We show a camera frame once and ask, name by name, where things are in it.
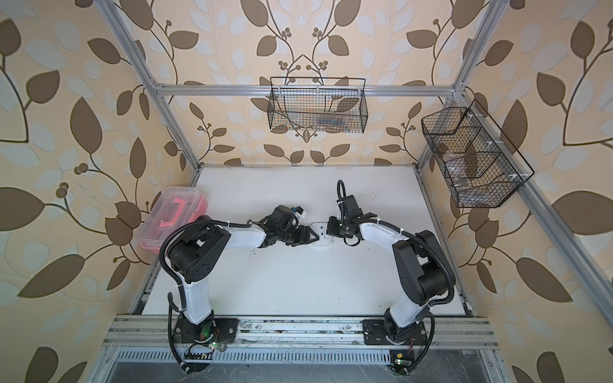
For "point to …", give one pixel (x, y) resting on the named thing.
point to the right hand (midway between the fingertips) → (328, 229)
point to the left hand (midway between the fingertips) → (313, 236)
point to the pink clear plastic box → (175, 207)
